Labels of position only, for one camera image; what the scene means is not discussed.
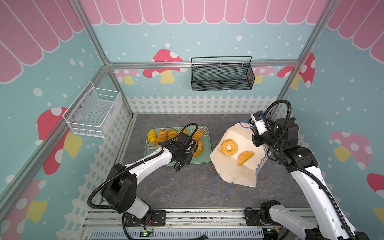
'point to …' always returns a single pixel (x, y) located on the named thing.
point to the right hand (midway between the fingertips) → (252, 126)
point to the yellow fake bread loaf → (185, 131)
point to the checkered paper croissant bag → (228, 166)
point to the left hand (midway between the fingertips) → (186, 160)
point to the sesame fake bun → (244, 156)
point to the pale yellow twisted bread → (199, 133)
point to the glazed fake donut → (234, 147)
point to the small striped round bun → (172, 133)
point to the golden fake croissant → (199, 148)
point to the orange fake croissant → (162, 136)
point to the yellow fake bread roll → (152, 136)
